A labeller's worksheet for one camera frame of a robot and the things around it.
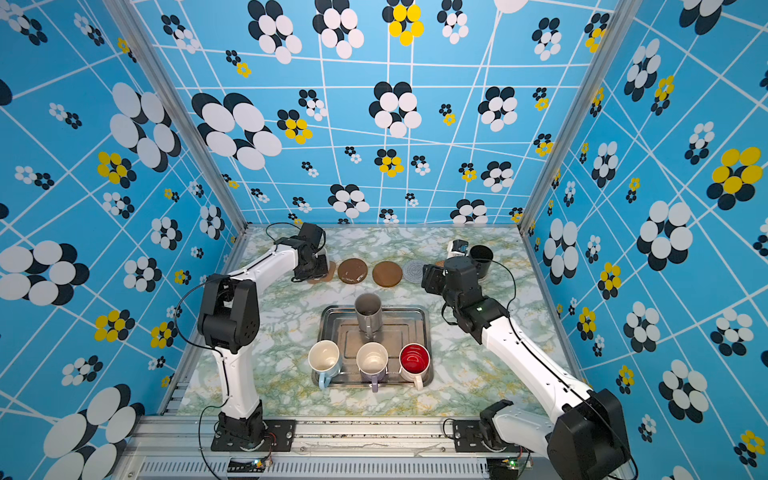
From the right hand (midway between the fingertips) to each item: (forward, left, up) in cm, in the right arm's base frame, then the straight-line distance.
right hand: (434, 268), depth 81 cm
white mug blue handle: (-18, +31, -19) cm, 41 cm away
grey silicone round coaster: (+14, +5, -20) cm, 25 cm away
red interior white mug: (-18, +6, -20) cm, 28 cm away
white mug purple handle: (-18, +18, -20) cm, 32 cm away
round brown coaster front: (+14, +27, -19) cm, 36 cm away
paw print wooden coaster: (+12, +35, -20) cm, 42 cm away
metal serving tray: (-6, +9, -22) cm, 24 cm away
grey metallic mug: (-4, +19, -18) cm, 27 cm away
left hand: (+11, +36, -15) cm, 41 cm away
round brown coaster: (+13, +14, -20) cm, 28 cm away
